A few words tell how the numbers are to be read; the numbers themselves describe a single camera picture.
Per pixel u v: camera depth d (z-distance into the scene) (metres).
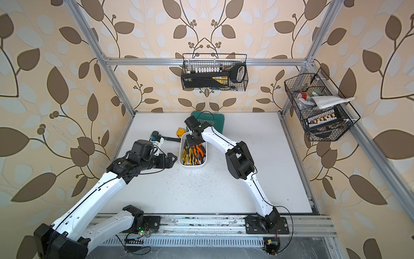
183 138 0.99
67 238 0.39
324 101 0.63
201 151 0.94
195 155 0.92
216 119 1.22
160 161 0.68
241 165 0.60
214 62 0.91
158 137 0.70
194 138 0.74
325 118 0.67
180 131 1.08
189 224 0.75
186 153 0.94
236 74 0.87
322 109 0.62
